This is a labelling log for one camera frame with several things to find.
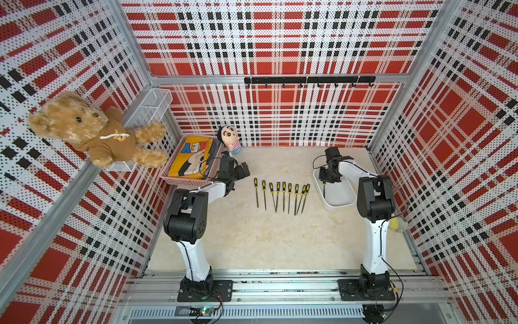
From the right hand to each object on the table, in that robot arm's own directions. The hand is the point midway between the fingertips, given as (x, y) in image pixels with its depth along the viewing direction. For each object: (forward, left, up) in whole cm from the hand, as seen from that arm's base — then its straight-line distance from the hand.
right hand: (327, 176), depth 105 cm
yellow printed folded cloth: (+8, +73, +6) cm, 73 cm away
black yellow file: (-2, +38, -1) cm, 38 cm away
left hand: (+1, +44, +7) cm, 45 cm away
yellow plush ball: (-27, -24, +2) cm, 36 cm away
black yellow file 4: (-8, +26, -1) cm, 28 cm away
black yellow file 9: (-9, +12, -2) cm, 15 cm away
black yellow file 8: (-14, +17, -2) cm, 22 cm away
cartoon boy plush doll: (+19, +52, +12) cm, 57 cm away
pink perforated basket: (+10, +61, +6) cm, 62 cm away
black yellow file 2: (-5, +34, -2) cm, 34 cm away
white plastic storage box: (-9, -7, -4) cm, 12 cm away
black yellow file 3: (-8, +29, -1) cm, 30 cm away
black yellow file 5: (-8, +24, -2) cm, 25 cm away
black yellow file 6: (-9, +20, -2) cm, 22 cm away
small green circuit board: (-58, +53, 0) cm, 79 cm away
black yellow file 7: (-10, +17, -2) cm, 20 cm away
